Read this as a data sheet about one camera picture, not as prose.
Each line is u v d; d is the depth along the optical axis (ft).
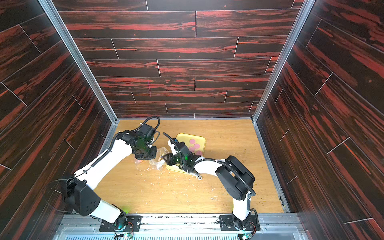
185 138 3.53
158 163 2.78
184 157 2.30
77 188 1.33
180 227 2.41
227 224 2.41
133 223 2.41
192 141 3.53
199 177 2.90
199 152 3.30
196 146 3.44
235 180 1.59
